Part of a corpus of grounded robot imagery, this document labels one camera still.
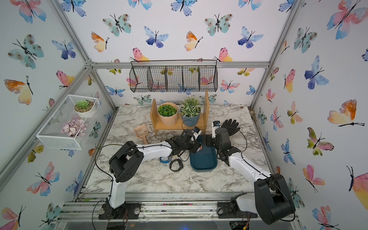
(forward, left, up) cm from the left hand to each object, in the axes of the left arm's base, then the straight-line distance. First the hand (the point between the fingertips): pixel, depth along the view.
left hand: (202, 143), depth 91 cm
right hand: (+2, -5, +7) cm, 9 cm away
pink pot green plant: (+15, +21, +11) cm, 28 cm away
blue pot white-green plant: (+16, +7, +16) cm, 23 cm away
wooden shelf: (+15, -1, 0) cm, 15 cm away
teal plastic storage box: (-8, -2, -7) cm, 11 cm away
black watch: (-13, +13, -4) cm, 19 cm away
